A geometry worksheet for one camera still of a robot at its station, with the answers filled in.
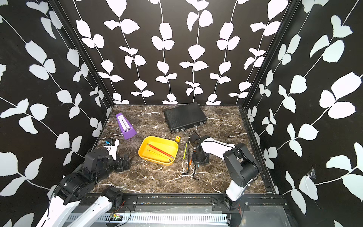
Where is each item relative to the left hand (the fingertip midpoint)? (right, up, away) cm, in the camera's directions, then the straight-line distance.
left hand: (128, 153), depth 69 cm
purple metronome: (-12, +10, +26) cm, 31 cm away
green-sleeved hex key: (+28, -7, +23) cm, 37 cm away
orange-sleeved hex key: (+32, -10, +19) cm, 38 cm away
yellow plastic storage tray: (+3, -6, +23) cm, 24 cm away
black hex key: (+33, -17, +15) cm, 40 cm away
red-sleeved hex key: (+12, -4, +24) cm, 27 cm away
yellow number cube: (+23, +3, +29) cm, 37 cm away
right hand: (+35, -10, +20) cm, 42 cm away
